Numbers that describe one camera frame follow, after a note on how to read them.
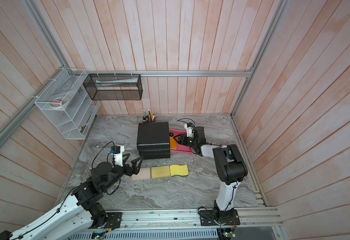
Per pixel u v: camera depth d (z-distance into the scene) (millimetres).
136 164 648
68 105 748
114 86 1048
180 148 934
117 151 620
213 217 730
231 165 512
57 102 736
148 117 957
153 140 830
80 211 504
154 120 1040
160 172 886
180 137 877
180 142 876
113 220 732
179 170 892
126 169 632
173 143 923
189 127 895
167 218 758
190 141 846
